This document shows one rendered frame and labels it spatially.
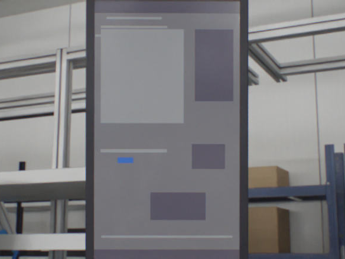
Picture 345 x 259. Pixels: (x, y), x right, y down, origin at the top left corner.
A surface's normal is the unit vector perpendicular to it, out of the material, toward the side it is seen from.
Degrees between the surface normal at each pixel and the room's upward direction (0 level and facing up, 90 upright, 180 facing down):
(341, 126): 90
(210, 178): 101
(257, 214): 90
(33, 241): 90
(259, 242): 90
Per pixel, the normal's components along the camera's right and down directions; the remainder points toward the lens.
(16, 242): -0.41, -0.18
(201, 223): 0.01, 0.00
